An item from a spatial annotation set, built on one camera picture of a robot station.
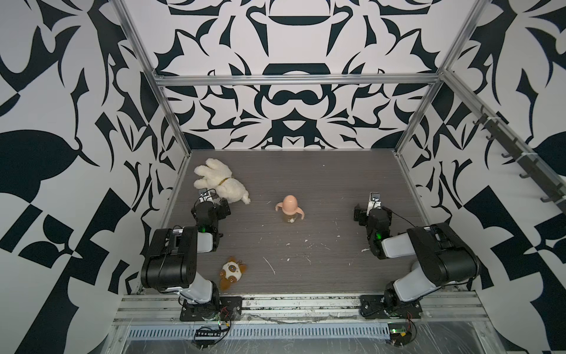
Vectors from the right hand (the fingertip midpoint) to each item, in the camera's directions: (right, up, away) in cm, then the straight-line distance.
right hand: (372, 202), depth 94 cm
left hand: (-68, +2, 0) cm, 69 cm away
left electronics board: (-63, -41, -22) cm, 78 cm away
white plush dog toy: (-66, +11, +3) cm, 67 cm away
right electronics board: (-1, -39, -24) cm, 45 cm away
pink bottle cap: (-35, 0, -9) cm, 36 cm away
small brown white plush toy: (-56, -23, -15) cm, 62 cm away
